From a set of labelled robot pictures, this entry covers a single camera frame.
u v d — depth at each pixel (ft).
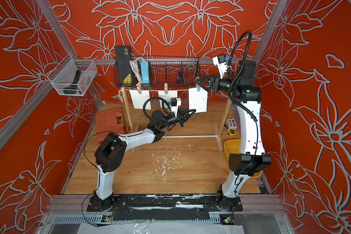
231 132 3.22
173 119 2.29
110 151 1.75
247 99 1.56
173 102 2.14
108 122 3.38
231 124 3.35
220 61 1.80
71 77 2.95
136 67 2.81
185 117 2.33
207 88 1.87
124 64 2.86
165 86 2.10
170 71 3.19
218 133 3.21
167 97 2.22
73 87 2.67
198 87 2.11
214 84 1.84
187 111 2.32
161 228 2.20
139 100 2.30
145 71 2.95
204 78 1.90
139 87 2.07
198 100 2.25
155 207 2.39
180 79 3.00
